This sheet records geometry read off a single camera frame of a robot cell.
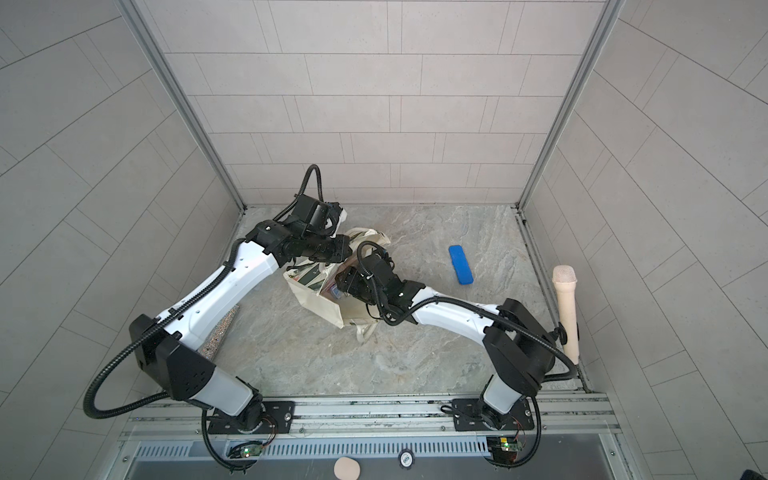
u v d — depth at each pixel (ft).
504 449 2.23
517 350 1.42
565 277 2.04
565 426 2.32
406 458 2.18
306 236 1.86
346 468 2.08
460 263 3.26
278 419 2.33
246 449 2.15
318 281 2.46
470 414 2.34
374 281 1.96
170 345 1.32
